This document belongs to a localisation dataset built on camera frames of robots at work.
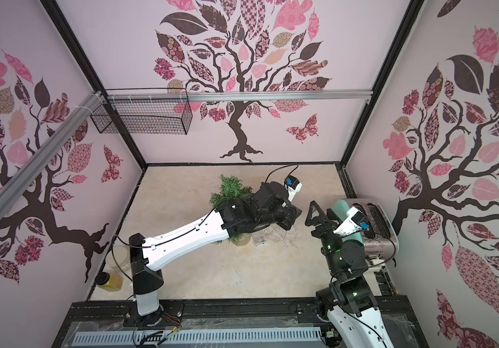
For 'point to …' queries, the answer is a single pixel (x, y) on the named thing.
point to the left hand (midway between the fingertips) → (295, 213)
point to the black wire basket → (148, 117)
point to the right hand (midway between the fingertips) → (320, 205)
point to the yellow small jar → (109, 282)
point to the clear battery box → (260, 238)
